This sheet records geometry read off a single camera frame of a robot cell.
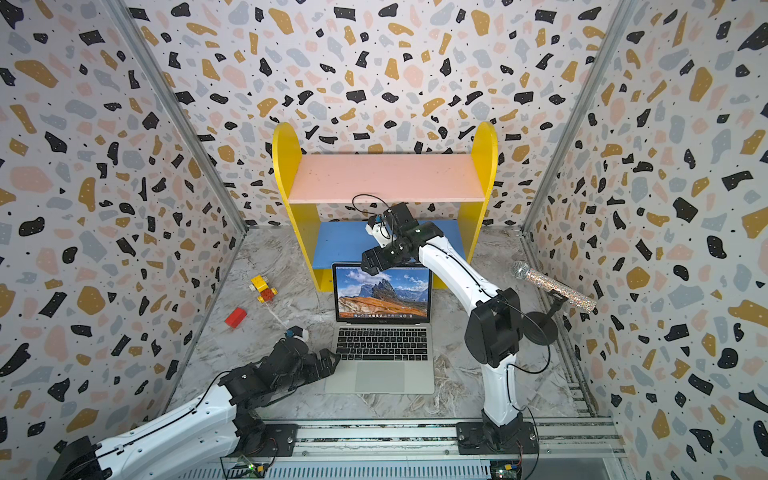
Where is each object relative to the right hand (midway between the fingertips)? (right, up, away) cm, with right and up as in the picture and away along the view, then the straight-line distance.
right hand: (374, 262), depth 86 cm
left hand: (-11, -28, -4) cm, 30 cm away
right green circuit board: (+33, -49, -14) cm, 61 cm away
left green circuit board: (-27, -49, -15) cm, 58 cm away
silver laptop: (+2, -22, +7) cm, 23 cm away
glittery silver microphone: (+41, -2, -4) cm, 41 cm away
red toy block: (-45, -18, +9) cm, 49 cm away
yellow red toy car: (-38, -7, +12) cm, 41 cm away
